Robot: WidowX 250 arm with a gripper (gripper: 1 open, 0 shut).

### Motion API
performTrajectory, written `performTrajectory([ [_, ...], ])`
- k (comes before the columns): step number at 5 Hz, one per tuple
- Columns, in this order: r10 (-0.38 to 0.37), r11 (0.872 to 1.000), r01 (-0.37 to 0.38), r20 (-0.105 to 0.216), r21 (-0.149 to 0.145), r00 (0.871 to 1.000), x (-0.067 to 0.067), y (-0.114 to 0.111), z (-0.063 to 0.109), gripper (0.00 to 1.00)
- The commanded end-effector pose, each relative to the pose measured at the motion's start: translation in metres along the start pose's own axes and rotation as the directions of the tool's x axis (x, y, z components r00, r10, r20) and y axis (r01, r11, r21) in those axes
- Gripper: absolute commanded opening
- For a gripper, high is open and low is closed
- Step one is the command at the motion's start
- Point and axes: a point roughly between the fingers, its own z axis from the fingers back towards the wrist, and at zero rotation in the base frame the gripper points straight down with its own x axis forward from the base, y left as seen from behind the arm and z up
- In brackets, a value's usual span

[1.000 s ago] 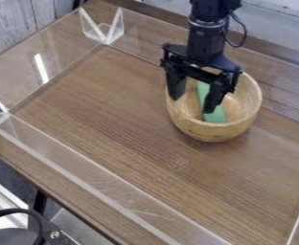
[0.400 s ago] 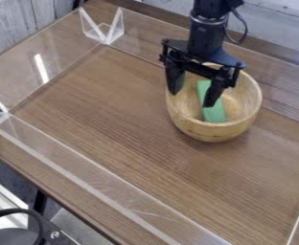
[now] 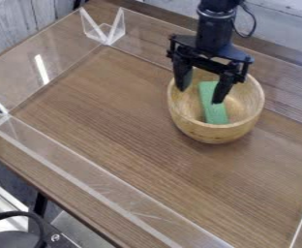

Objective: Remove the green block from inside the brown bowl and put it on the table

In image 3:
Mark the black cable loop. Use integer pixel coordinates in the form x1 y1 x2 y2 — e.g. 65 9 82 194
0 210 47 248

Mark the light wooden bowl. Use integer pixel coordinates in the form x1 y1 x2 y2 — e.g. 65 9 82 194
166 69 265 144

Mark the clear acrylic corner bracket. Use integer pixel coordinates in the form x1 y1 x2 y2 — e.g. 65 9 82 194
78 8 125 46

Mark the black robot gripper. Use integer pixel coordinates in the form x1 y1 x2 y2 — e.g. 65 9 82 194
166 34 254 104

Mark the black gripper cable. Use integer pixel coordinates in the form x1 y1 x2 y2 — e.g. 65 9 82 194
231 2 258 39

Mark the clear acrylic front wall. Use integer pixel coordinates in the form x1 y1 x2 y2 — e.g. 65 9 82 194
0 104 234 248

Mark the green rectangular block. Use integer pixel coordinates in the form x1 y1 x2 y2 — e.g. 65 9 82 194
198 81 229 125

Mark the black table leg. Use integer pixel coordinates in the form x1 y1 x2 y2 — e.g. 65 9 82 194
33 193 47 217

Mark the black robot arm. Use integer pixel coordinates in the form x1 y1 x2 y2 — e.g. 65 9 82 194
166 0 255 104

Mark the black metal bracket with screw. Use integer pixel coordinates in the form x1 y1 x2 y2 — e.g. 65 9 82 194
27 217 81 248

